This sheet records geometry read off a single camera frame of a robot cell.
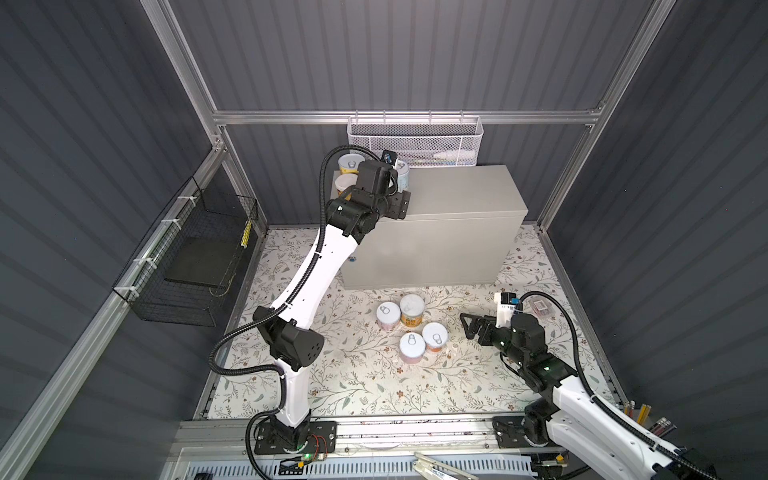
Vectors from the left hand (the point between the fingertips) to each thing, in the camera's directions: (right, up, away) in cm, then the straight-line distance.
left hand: (390, 191), depth 76 cm
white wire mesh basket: (+13, +31, +48) cm, 58 cm away
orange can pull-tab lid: (+13, -40, +9) cm, 43 cm away
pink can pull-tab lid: (+6, -43, +7) cm, 44 cm away
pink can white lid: (-1, -35, +14) cm, 38 cm away
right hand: (+24, -34, +6) cm, 42 cm away
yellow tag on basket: (-41, -11, +8) cm, 43 cm away
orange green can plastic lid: (+6, -33, +12) cm, 36 cm away
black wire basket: (-52, -20, -2) cm, 56 cm away
